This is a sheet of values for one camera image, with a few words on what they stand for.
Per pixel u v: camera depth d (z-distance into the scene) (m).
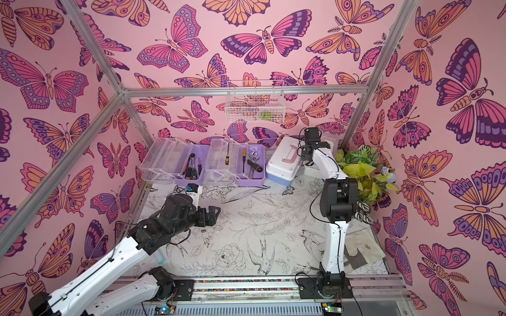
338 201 0.57
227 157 1.03
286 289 0.75
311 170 1.05
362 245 0.84
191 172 1.09
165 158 1.03
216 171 0.97
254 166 1.09
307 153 0.74
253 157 1.16
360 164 0.81
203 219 0.65
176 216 0.55
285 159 1.00
